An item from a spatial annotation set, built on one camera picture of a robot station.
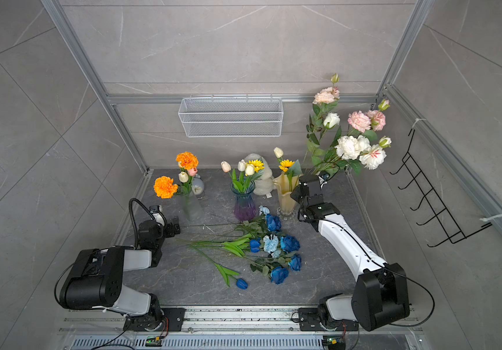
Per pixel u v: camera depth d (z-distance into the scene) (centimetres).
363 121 66
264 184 102
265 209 96
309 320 73
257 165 84
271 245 80
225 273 83
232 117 101
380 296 41
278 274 80
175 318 73
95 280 45
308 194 62
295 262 82
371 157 64
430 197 68
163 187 69
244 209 103
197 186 101
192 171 78
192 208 92
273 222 88
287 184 91
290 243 82
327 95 75
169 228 84
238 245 87
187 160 75
